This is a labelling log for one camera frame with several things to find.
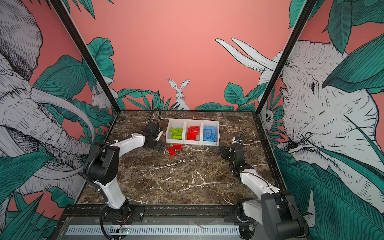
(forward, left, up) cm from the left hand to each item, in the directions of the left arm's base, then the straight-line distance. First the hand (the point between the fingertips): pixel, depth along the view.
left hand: (157, 142), depth 97 cm
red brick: (-2, -13, -3) cm, 14 cm away
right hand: (-8, -43, +6) cm, 44 cm away
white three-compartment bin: (+13, -18, +2) cm, 22 cm away
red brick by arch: (-6, -9, -3) cm, 11 cm away
